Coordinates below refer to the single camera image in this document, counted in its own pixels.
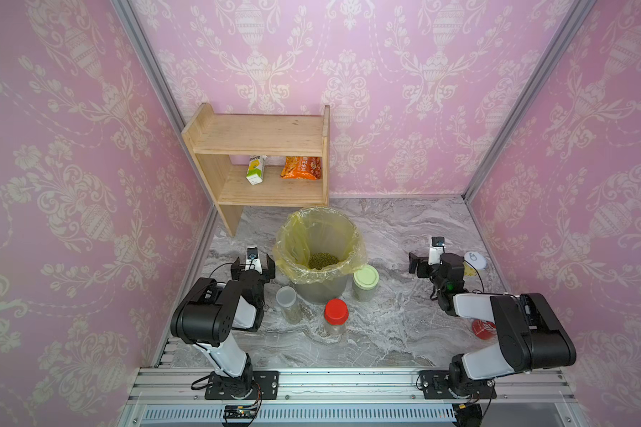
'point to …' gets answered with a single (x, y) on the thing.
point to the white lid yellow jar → (476, 260)
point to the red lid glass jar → (336, 314)
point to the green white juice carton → (255, 169)
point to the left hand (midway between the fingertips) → (254, 257)
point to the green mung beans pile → (320, 260)
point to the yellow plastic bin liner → (318, 229)
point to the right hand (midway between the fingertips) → (426, 251)
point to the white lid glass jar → (286, 297)
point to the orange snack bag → (303, 167)
